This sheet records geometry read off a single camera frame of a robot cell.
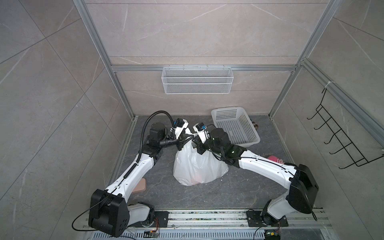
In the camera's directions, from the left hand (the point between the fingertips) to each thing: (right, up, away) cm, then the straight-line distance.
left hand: (195, 134), depth 73 cm
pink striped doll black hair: (+48, -16, +16) cm, 53 cm away
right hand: (-1, -2, +3) cm, 4 cm away
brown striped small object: (+45, +5, +37) cm, 59 cm away
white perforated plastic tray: (+33, +6, +41) cm, 53 cm away
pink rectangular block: (-31, -30, +9) cm, 44 cm away
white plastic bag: (-3, -17, +2) cm, 18 cm away
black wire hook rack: (+66, -9, -14) cm, 68 cm away
